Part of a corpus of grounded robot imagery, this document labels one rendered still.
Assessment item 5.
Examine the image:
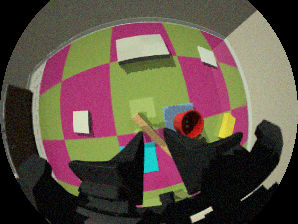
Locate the yellow rectangular block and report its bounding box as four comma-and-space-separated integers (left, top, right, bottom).
218, 113, 235, 139

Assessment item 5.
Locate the tan flat bar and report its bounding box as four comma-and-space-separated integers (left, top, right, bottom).
132, 113, 173, 157

